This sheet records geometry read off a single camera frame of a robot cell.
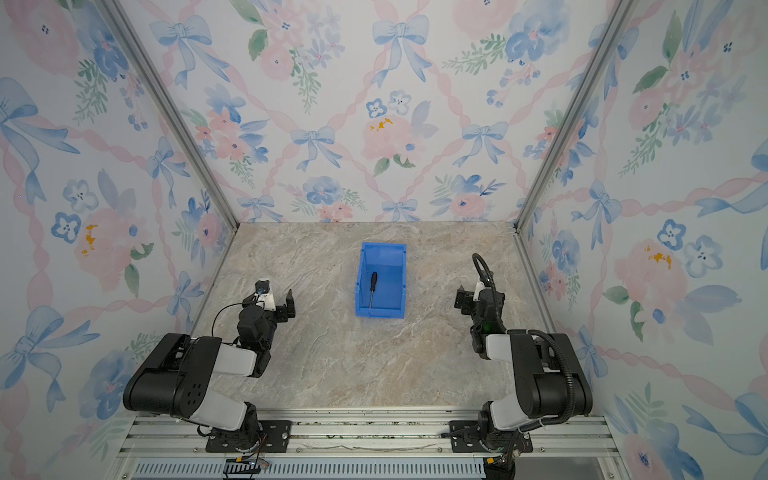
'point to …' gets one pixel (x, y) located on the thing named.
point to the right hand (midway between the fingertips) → (477, 287)
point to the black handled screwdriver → (374, 280)
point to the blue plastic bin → (388, 261)
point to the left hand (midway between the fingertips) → (275, 289)
